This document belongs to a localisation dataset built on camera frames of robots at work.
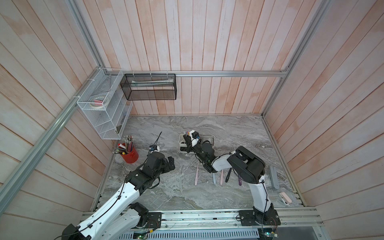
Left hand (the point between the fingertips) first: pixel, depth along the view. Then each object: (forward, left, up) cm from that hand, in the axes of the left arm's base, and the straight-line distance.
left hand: (166, 163), depth 80 cm
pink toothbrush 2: (-5, -31, -12) cm, 34 cm away
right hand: (+18, -9, +1) cm, 20 cm away
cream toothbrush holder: (+14, -8, -3) cm, 16 cm away
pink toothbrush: (-1, -17, -12) cm, 21 cm away
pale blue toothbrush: (-3, -27, -13) cm, 30 cm away
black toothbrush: (-3, -36, -12) cm, 38 cm away
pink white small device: (-16, -64, -10) cm, 67 cm away
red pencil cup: (+6, +22, -5) cm, 24 cm away
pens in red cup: (+10, +24, 0) cm, 26 cm away
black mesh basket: (+53, +16, +12) cm, 57 cm away
